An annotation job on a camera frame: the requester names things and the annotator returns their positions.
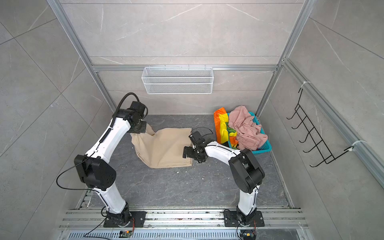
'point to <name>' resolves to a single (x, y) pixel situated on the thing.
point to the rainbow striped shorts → (223, 132)
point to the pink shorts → (248, 134)
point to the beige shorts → (165, 148)
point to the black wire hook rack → (326, 154)
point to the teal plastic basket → (228, 116)
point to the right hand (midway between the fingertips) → (189, 155)
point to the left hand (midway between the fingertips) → (137, 126)
